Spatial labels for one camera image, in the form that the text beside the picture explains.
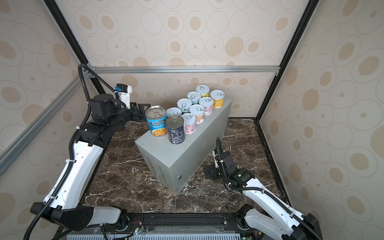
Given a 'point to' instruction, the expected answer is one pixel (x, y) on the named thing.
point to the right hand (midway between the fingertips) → (211, 168)
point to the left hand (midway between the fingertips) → (146, 102)
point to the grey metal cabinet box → (176, 164)
